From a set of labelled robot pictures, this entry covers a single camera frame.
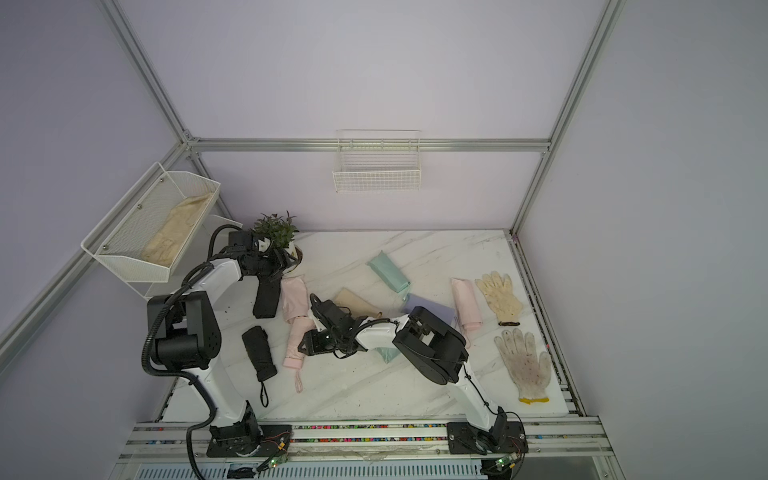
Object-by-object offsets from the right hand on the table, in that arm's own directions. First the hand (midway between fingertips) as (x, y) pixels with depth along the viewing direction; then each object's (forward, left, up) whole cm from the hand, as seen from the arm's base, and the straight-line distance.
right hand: (308, 349), depth 89 cm
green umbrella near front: (-3, -24, +2) cm, 25 cm away
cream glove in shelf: (+25, +33, +30) cm, 51 cm away
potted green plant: (+32, +12, +18) cm, 39 cm away
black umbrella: (0, +15, +2) cm, 15 cm away
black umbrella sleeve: (+17, +16, +2) cm, 24 cm away
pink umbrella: (+6, +3, +2) cm, 7 cm away
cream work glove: (+17, -63, -1) cm, 65 cm away
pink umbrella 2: (+13, -50, +1) cm, 52 cm away
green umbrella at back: (+29, -25, 0) cm, 38 cm away
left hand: (+24, +7, +10) cm, 27 cm away
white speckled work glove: (-8, -65, -1) cm, 66 cm away
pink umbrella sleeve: (+18, +7, +1) cm, 19 cm away
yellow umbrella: (+14, -14, +1) cm, 20 cm away
